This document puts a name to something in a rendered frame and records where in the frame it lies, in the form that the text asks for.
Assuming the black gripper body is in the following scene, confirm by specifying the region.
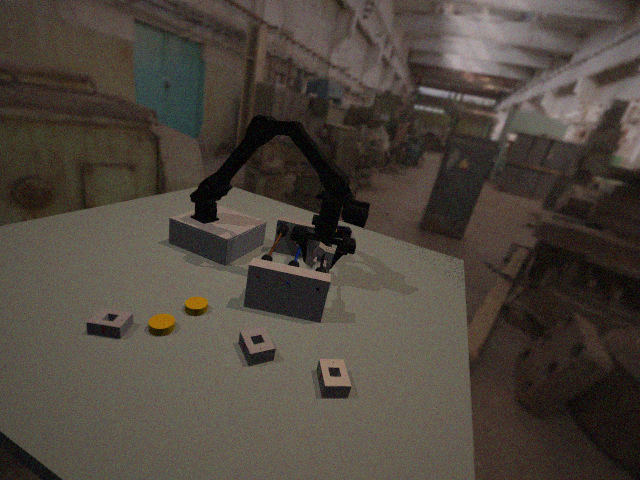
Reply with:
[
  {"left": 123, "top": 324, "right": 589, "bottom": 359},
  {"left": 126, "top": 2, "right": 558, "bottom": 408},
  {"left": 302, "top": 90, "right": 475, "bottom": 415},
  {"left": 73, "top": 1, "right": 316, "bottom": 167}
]
[{"left": 290, "top": 215, "right": 356, "bottom": 254}]

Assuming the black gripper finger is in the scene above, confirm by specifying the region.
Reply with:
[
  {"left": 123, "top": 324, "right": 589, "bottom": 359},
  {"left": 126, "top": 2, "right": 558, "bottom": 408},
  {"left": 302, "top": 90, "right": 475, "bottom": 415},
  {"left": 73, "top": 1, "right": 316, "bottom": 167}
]
[
  {"left": 296, "top": 239, "right": 308, "bottom": 263},
  {"left": 330, "top": 246, "right": 347, "bottom": 269}
]

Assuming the orange short cylinder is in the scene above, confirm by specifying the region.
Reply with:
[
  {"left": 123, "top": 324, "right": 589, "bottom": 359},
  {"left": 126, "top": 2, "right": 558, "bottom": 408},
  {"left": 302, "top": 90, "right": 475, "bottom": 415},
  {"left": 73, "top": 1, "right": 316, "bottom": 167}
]
[
  {"left": 148, "top": 314, "right": 175, "bottom": 336},
  {"left": 185, "top": 297, "right": 208, "bottom": 316}
]

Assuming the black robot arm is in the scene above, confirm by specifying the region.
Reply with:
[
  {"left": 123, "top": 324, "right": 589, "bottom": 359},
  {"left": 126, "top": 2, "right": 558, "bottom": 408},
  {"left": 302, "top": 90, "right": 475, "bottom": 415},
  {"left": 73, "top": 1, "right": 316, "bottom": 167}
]
[{"left": 190, "top": 115, "right": 370, "bottom": 231}]

